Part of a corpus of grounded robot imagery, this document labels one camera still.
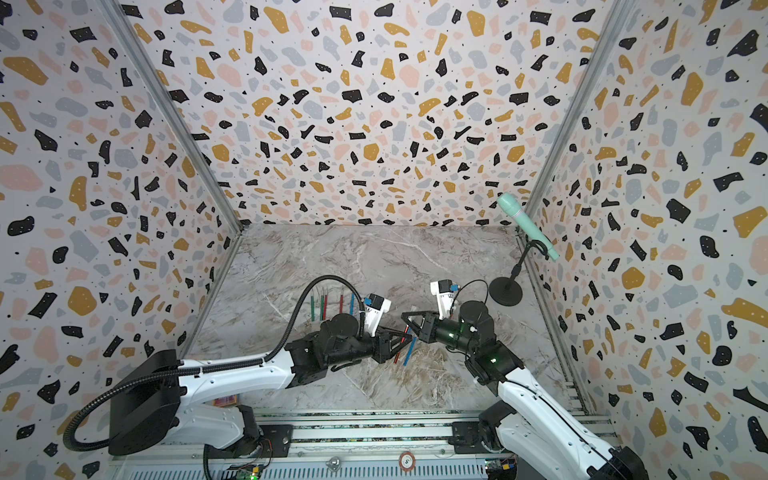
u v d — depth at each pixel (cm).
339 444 75
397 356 70
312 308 99
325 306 98
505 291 103
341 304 100
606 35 75
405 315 72
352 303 100
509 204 80
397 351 69
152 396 41
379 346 65
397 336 71
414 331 70
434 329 65
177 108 87
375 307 67
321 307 100
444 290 68
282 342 55
